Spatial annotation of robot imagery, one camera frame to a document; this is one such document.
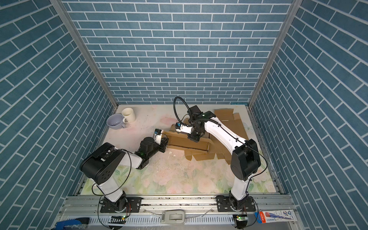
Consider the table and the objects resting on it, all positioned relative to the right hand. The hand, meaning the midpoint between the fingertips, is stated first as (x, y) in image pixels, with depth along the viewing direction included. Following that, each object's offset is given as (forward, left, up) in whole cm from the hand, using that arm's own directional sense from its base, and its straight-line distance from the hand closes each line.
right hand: (190, 133), depth 86 cm
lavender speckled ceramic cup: (+13, +58, -10) cm, 60 cm away
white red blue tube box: (-36, -46, -14) cm, 60 cm away
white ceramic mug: (+15, +46, -4) cm, 49 cm away
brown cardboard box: (-5, -8, -11) cm, 14 cm away
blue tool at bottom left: (-47, +48, -12) cm, 68 cm away
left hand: (+1, +15, -9) cm, 17 cm away
